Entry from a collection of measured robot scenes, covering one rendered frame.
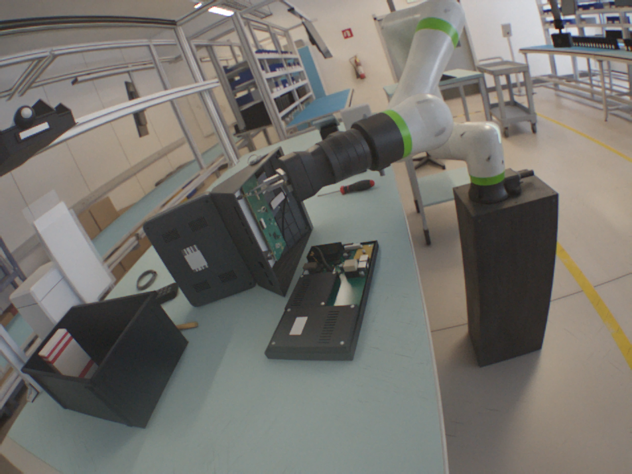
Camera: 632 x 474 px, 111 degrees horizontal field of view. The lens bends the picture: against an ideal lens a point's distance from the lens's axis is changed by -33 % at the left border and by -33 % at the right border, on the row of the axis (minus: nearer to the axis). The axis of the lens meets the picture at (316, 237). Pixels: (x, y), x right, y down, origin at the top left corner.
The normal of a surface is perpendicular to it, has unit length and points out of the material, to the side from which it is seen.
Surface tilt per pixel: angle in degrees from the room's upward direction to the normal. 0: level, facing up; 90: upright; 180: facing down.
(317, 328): 0
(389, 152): 109
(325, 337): 0
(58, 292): 90
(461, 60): 90
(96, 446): 0
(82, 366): 90
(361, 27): 90
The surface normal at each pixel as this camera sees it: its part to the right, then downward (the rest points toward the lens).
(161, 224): 0.12, 0.44
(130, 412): 0.93, -0.22
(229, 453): -0.33, -0.83
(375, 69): -0.13, 0.51
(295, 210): 0.76, 0.04
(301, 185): 0.32, 0.35
